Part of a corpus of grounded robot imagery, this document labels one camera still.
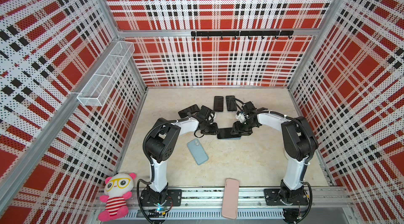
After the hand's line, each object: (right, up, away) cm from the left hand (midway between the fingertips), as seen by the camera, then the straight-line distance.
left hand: (217, 134), depth 95 cm
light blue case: (+11, -2, -3) cm, 11 cm away
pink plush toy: (-46, -20, -25) cm, 56 cm away
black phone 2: (+2, +19, +17) cm, 25 cm away
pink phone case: (+5, -28, -24) cm, 37 cm away
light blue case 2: (-12, -9, -5) cm, 16 cm away
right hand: (+11, +1, -2) cm, 11 cm away
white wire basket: (-72, +28, -2) cm, 77 cm away
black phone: (-18, +14, +17) cm, 29 cm away
